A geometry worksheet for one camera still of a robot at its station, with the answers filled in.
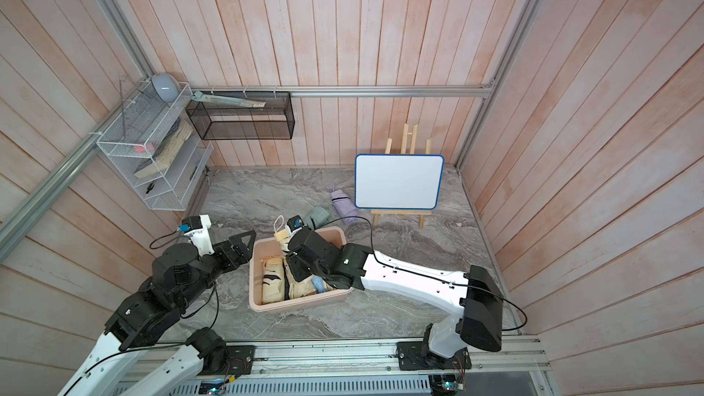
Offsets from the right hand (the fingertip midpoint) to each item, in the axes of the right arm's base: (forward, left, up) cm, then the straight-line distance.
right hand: (292, 256), depth 73 cm
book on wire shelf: (+25, +40, +15) cm, 49 cm away
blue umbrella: (-2, -6, -16) cm, 17 cm away
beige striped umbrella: (+4, +3, +5) cm, 7 cm away
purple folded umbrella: (+29, -13, -17) cm, 36 cm away
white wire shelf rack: (+28, +45, +17) cm, 56 cm away
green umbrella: (+24, -3, -16) cm, 29 cm away
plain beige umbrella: (-4, +1, -14) cm, 14 cm away
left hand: (0, +11, +7) cm, 13 cm away
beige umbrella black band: (-2, +8, -12) cm, 14 cm away
